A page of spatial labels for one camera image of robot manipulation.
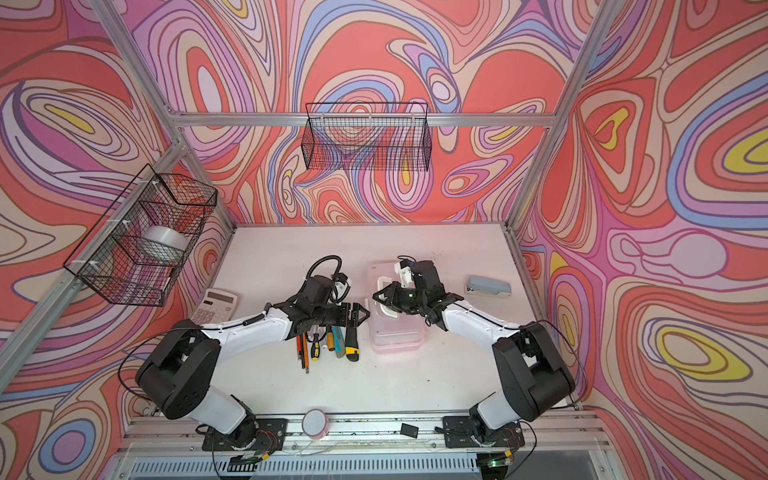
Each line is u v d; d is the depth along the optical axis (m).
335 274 0.79
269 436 0.72
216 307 0.94
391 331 0.80
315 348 0.86
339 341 0.88
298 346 0.88
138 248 0.70
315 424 0.72
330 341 0.87
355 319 0.78
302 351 0.87
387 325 0.81
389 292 0.76
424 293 0.68
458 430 0.73
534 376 0.44
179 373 0.44
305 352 0.87
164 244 0.70
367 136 0.85
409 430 0.75
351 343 0.88
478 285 0.96
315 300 0.69
